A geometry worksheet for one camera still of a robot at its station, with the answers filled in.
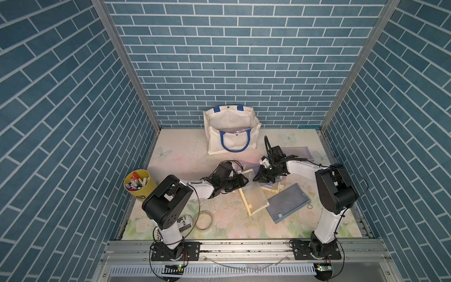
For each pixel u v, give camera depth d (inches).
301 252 29.0
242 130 35.2
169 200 19.1
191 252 29.1
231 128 44.0
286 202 34.1
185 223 30.9
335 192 19.7
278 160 30.9
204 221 32.4
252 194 34.8
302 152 42.8
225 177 29.9
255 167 38.8
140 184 32.9
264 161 35.9
